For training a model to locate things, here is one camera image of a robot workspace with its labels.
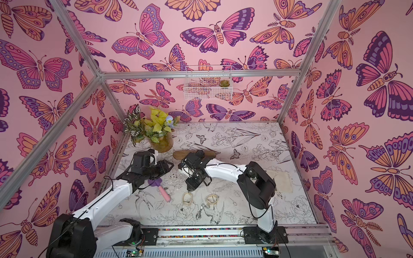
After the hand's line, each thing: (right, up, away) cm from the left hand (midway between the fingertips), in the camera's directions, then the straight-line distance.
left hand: (172, 165), depth 85 cm
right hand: (+10, -10, +2) cm, 14 cm away
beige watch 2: (+21, -18, 0) cm, 28 cm away
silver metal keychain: (+14, -25, -6) cm, 29 cm away
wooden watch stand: (+3, +4, +9) cm, 11 cm away
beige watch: (+7, -19, -2) cm, 20 cm away
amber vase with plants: (-10, +20, +2) cm, 22 cm away
